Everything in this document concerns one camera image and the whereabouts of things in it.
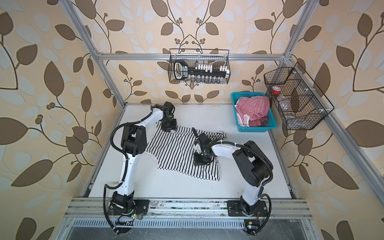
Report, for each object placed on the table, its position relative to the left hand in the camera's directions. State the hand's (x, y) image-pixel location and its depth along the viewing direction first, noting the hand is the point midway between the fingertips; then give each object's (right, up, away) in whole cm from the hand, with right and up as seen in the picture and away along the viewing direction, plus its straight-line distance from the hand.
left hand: (175, 128), depth 103 cm
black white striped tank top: (+1, -15, -9) cm, 17 cm away
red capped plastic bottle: (+62, +23, -16) cm, 68 cm away
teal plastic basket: (+45, +24, +12) cm, 52 cm away
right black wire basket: (+67, +13, -29) cm, 74 cm away
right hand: (+14, -22, -14) cm, 29 cm away
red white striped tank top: (+54, +11, 0) cm, 55 cm away
